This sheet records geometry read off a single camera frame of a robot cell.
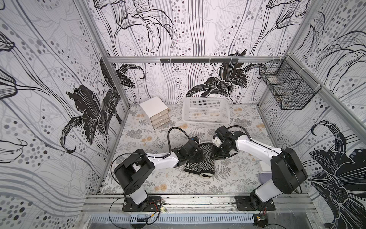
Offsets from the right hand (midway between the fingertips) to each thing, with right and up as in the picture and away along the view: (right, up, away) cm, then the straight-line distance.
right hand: (213, 156), depth 86 cm
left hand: (-5, -2, 0) cm, 5 cm away
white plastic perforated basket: (0, +29, +28) cm, 40 cm away
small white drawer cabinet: (-39, +28, +12) cm, 49 cm away
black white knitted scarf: (-7, -2, -6) cm, 9 cm away
